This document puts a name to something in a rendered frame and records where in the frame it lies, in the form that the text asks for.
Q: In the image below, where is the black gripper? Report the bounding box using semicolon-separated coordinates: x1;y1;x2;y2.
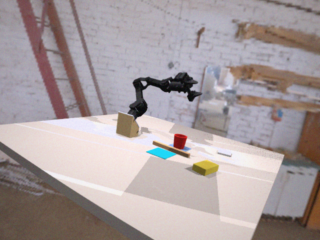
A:
175;72;203;102

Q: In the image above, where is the tan wooden flat bar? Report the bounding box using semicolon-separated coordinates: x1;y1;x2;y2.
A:
152;140;191;158

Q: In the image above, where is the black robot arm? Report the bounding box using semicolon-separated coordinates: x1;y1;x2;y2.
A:
127;72;182;119

